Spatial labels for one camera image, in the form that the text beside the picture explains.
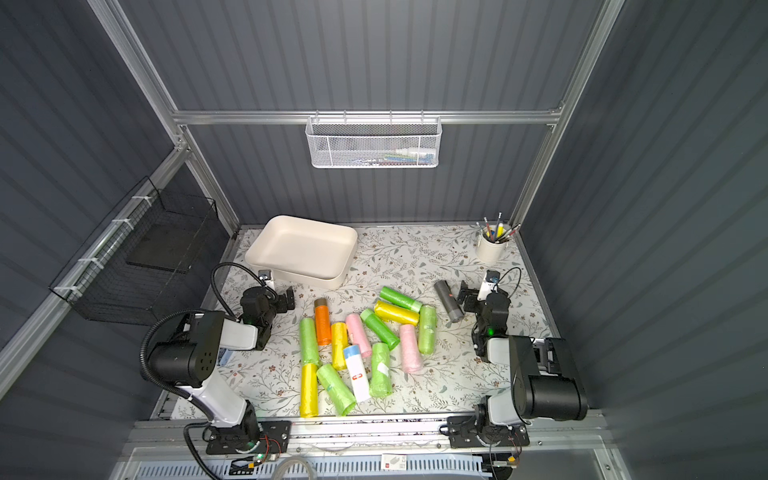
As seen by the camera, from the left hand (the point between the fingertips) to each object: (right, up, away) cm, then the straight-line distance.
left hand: (279, 288), depth 96 cm
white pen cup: (+73, +12, +10) cm, 74 cm away
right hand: (+65, +2, -6) cm, 66 cm away
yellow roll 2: (+15, -25, -18) cm, 34 cm away
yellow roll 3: (+37, -7, -3) cm, 38 cm away
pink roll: (+27, -13, -8) cm, 31 cm away
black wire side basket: (-28, +8, -24) cm, 37 cm away
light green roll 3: (+47, -11, -8) cm, 49 cm away
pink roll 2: (+42, -18, -12) cm, 48 cm away
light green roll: (+12, -14, -10) cm, 21 cm away
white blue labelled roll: (+28, -21, -17) cm, 39 cm away
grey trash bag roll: (+56, -5, 0) cm, 56 cm away
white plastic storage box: (+4, +12, +16) cm, 20 cm away
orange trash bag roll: (+16, -10, -5) cm, 19 cm away
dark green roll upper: (+40, -4, 0) cm, 40 cm away
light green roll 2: (+34, -20, -16) cm, 43 cm away
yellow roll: (+21, -14, -9) cm, 27 cm away
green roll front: (+24, -26, -19) cm, 40 cm away
